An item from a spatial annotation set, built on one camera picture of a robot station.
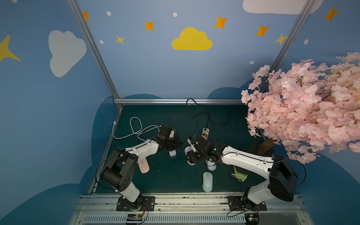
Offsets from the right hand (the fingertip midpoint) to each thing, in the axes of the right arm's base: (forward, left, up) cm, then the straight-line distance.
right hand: (191, 154), depth 83 cm
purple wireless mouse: (+2, +3, +3) cm, 4 cm away
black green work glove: (-7, -30, -7) cm, 32 cm away
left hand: (+9, +5, -2) cm, 10 cm away
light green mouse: (-3, -13, -8) cm, 16 cm away
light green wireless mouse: (-13, -10, -7) cm, 18 cm away
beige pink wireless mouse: (-6, +29, -8) cm, 31 cm away
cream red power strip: (+18, -10, -3) cm, 20 cm away
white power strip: (+3, +12, -7) cm, 14 cm away
